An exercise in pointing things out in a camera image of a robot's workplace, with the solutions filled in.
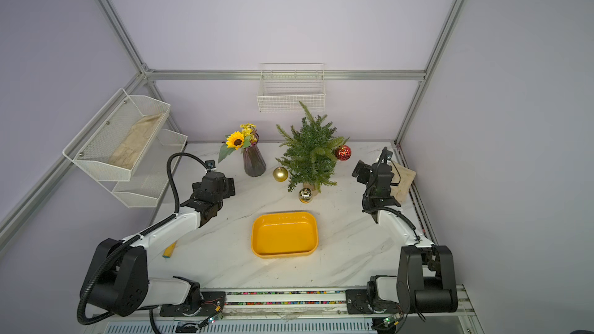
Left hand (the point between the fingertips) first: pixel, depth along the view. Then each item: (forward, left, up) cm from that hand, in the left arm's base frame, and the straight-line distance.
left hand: (215, 184), depth 89 cm
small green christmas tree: (+2, -37, +15) cm, 40 cm away
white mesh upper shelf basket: (+4, +29, +20) cm, 36 cm away
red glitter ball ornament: (0, -48, +19) cm, 52 cm away
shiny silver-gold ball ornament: (-7, -36, +3) cm, 36 cm away
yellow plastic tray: (-16, -27, -12) cm, 34 cm away
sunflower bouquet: (+12, -12, +13) cm, 21 cm away
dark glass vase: (+14, -13, -3) cm, 19 cm away
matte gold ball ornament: (0, -26, +7) cm, 27 cm away
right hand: (+5, -61, +5) cm, 62 cm away
